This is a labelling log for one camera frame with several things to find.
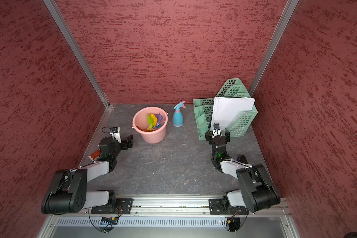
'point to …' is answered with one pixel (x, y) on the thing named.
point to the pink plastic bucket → (139, 118)
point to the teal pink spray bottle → (177, 117)
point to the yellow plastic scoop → (154, 119)
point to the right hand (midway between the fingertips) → (217, 130)
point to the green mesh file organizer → (203, 110)
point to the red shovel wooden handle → (147, 130)
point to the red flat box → (95, 155)
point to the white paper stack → (226, 110)
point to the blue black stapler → (242, 158)
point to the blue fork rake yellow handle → (160, 125)
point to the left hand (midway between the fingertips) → (125, 137)
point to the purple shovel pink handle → (159, 117)
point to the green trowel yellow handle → (149, 121)
